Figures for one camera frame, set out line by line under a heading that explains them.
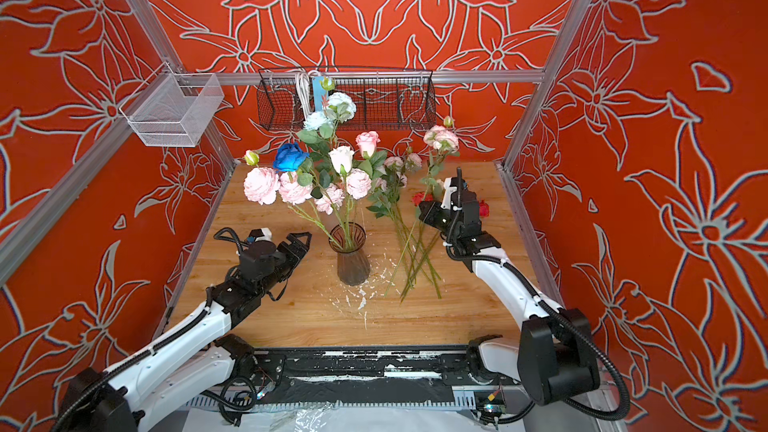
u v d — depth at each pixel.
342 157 0.59
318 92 0.90
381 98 0.97
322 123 0.67
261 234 0.74
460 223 0.62
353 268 0.83
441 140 0.85
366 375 0.73
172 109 0.92
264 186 0.57
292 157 0.56
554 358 0.40
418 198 1.04
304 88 0.88
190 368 0.56
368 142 0.66
